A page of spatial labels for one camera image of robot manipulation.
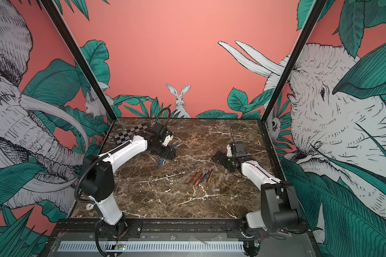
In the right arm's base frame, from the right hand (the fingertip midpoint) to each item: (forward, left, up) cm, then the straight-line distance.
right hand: (217, 158), depth 90 cm
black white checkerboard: (+19, +60, -4) cm, 64 cm away
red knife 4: (-6, +4, -9) cm, 11 cm away
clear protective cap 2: (-8, -6, -8) cm, 13 cm away
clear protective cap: (-15, +1, -9) cm, 18 cm away
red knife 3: (-10, +9, -8) cm, 16 cm away
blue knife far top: (+12, +25, -7) cm, 29 cm away
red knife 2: (-9, +11, -8) cm, 17 cm away
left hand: (+2, +27, +3) cm, 27 cm away
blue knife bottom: (-8, +7, -9) cm, 14 cm away
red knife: (-9, +14, -8) cm, 19 cm away
